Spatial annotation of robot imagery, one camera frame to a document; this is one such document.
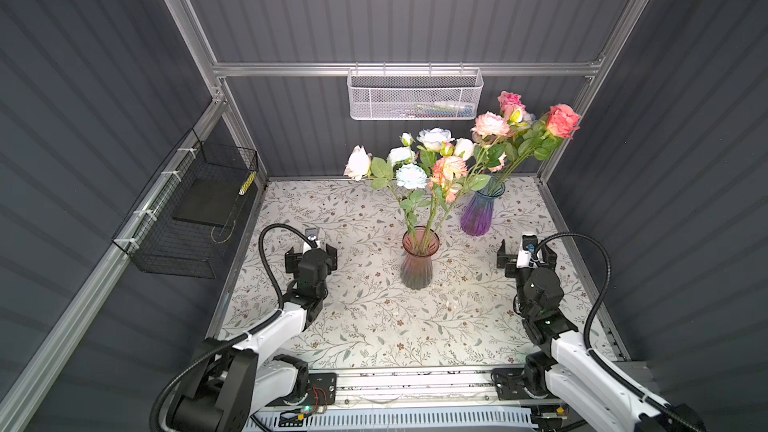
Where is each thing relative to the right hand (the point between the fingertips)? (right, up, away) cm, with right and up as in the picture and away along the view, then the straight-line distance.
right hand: (530, 244), depth 79 cm
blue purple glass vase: (-9, +7, +18) cm, 21 cm away
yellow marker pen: (-77, +17, +3) cm, 79 cm away
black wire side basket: (-89, +6, -7) cm, 89 cm away
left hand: (-62, -2, +7) cm, 62 cm away
